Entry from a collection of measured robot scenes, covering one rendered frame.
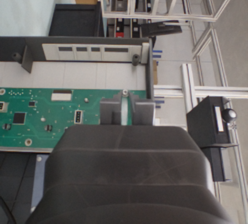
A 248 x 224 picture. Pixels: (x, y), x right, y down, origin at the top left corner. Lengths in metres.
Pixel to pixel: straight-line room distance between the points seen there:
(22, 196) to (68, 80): 0.12
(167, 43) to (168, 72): 0.99
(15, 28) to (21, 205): 0.26
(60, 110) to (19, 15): 0.24
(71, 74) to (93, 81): 0.03
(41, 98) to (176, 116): 4.46
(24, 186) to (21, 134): 0.06
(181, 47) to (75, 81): 5.46
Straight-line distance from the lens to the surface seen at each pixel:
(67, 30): 0.47
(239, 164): 1.76
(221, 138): 0.59
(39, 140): 0.17
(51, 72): 0.20
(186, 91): 0.85
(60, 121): 0.17
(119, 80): 0.18
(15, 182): 0.22
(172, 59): 5.27
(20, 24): 0.37
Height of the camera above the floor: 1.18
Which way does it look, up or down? 1 degrees up
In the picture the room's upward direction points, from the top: 91 degrees clockwise
